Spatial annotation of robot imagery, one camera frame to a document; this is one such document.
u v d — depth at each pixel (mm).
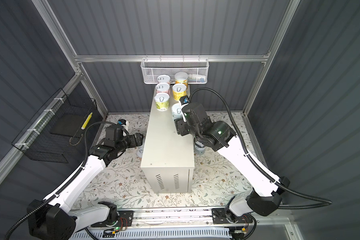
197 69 827
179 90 754
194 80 893
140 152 915
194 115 427
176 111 657
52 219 389
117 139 608
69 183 441
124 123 712
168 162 563
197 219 739
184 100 528
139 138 725
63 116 797
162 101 706
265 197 399
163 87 771
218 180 867
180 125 559
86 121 788
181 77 799
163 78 823
